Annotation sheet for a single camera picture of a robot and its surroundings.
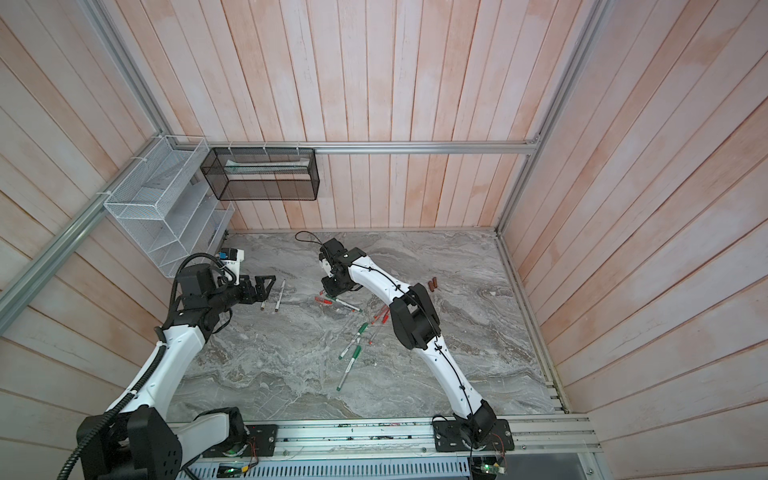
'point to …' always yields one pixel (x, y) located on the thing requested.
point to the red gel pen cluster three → (374, 336)
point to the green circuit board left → (230, 470)
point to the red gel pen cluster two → (386, 316)
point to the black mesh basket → (263, 174)
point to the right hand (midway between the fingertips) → (331, 289)
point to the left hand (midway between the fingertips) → (262, 281)
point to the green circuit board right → (486, 467)
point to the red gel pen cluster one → (377, 317)
